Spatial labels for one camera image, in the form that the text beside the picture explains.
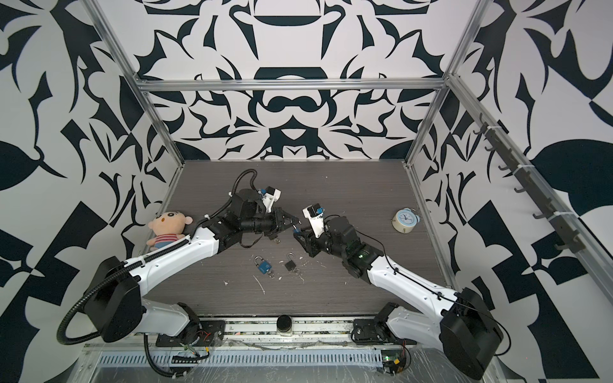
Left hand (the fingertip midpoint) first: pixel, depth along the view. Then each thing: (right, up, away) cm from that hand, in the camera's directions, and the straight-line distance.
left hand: (302, 217), depth 75 cm
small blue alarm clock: (+40, -4, +21) cm, 46 cm away
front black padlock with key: (-4, -19, +13) cm, 24 cm away
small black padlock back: (-12, -10, +20) cm, 25 cm away
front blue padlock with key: (-14, -19, +12) cm, 27 cm away
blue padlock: (-2, -4, +1) cm, 5 cm away
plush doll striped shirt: (-50, -6, +15) cm, 53 cm away
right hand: (-1, -5, +2) cm, 5 cm away
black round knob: (-5, -29, -8) cm, 30 cm away
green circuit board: (+27, -42, -4) cm, 50 cm away
